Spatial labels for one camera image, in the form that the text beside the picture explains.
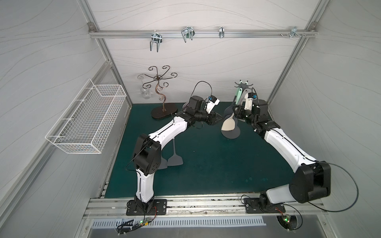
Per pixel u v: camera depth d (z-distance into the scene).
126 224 0.72
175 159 0.89
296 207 1.25
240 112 0.73
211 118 0.73
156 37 0.78
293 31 0.77
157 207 0.73
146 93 0.99
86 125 0.68
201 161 0.91
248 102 0.72
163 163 0.89
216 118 0.75
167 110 1.16
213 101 0.74
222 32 0.78
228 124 0.91
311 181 0.42
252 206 0.73
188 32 0.76
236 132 1.03
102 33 0.78
